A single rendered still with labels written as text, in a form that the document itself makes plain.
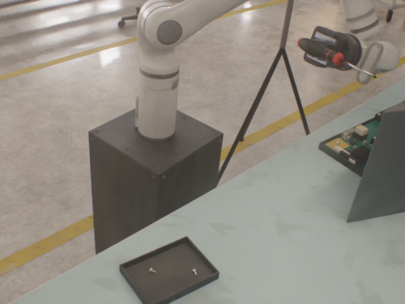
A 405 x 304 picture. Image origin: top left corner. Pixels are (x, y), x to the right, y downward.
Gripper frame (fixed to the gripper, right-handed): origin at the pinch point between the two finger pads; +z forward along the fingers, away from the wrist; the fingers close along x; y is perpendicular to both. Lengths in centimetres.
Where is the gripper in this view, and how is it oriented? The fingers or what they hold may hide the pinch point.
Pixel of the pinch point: (311, 47)
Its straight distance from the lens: 92.3
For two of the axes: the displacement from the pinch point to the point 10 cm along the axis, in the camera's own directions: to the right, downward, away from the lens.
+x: 3.1, -8.8, -3.6
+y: -6.4, -4.7, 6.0
